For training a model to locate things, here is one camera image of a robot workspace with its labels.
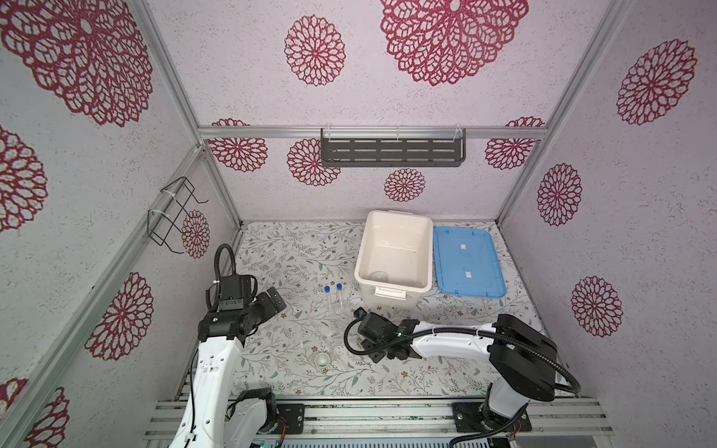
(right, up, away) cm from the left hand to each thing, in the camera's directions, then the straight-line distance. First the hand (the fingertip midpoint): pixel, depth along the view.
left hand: (269, 311), depth 79 cm
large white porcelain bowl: (+33, +8, +23) cm, 41 cm away
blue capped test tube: (+19, +6, +5) cm, 21 cm away
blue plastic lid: (+67, +12, +28) cm, 74 cm away
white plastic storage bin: (+39, +13, +28) cm, 50 cm away
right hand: (+28, -10, +7) cm, 31 cm away
